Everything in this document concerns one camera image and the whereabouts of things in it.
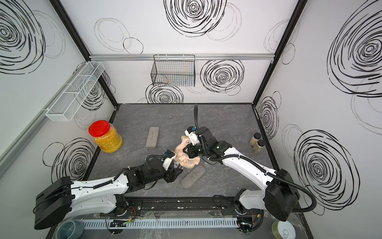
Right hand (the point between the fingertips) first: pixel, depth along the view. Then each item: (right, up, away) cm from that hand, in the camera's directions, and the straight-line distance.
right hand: (184, 151), depth 76 cm
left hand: (-3, -9, +2) cm, 10 cm away
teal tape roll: (-52, -33, -10) cm, 62 cm away
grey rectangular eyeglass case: (-22, +4, +20) cm, 30 cm away
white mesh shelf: (-59, +22, -5) cm, 63 cm away
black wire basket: (-12, +57, +47) cm, 75 cm away
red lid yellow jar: (-45, +7, +6) cm, 46 cm away
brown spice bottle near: (+44, 0, +11) cm, 45 cm away
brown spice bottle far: (+44, +6, +15) cm, 47 cm away
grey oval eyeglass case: (+5, -15, +4) cm, 16 cm away
